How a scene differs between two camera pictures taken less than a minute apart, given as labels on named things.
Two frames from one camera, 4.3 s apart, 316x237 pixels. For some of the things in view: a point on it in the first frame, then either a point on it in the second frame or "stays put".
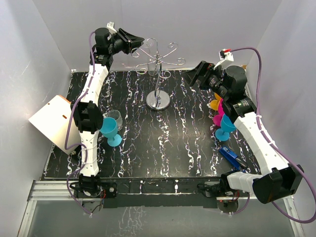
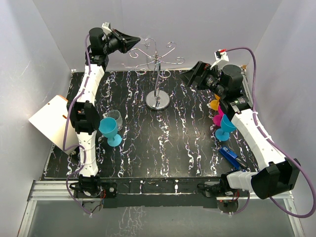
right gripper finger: [203, 68] stays put
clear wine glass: [116, 114] stays put
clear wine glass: [152, 68] → [147, 42]
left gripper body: [120, 44] stays put
